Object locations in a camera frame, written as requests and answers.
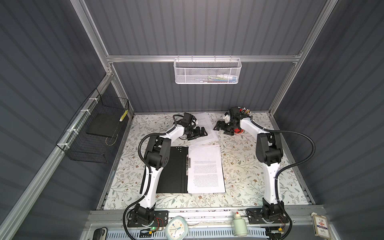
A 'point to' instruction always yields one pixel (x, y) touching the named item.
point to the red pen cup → (238, 131)
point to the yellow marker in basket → (126, 112)
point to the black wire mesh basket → (92, 136)
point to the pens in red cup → (244, 110)
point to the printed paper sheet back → (205, 170)
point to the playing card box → (320, 226)
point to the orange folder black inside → (174, 178)
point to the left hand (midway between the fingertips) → (202, 135)
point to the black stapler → (100, 234)
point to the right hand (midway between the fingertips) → (220, 130)
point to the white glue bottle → (239, 226)
